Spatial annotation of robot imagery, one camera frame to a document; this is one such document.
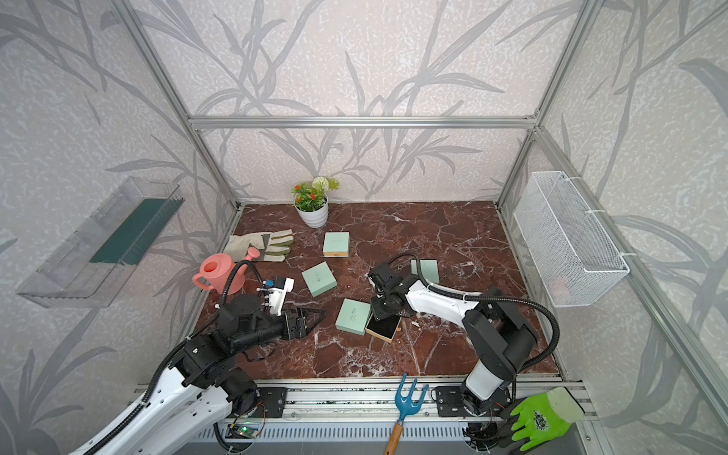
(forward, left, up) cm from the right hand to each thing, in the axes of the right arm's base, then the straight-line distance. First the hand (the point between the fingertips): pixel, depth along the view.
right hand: (376, 307), depth 89 cm
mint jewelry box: (+24, +15, +1) cm, 28 cm away
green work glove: (-29, -43, -1) cm, 52 cm away
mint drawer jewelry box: (-3, +6, 0) cm, 7 cm away
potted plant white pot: (+36, +24, +13) cm, 45 cm away
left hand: (-10, +14, +17) cm, 24 cm away
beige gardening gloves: (+25, +40, -1) cm, 47 cm away
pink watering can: (+9, +50, +9) cm, 52 cm away
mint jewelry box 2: (+10, +19, +1) cm, 21 cm away
